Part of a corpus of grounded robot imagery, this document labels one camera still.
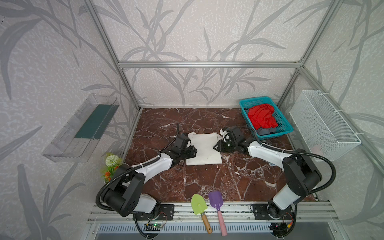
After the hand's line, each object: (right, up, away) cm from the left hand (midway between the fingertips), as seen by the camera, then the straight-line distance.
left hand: (198, 146), depth 89 cm
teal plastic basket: (+59, +11, +14) cm, 62 cm away
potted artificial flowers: (-43, -6, -13) cm, 46 cm away
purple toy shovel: (+10, -26, -11) cm, 30 cm away
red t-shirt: (+43, +18, +13) cm, 49 cm away
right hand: (+10, +2, +1) cm, 10 cm away
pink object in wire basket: (+59, +1, -16) cm, 61 cm away
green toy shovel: (+1, -28, -13) cm, 31 cm away
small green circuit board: (-21, -36, -17) cm, 45 cm away
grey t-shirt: (+43, +9, +10) cm, 45 cm away
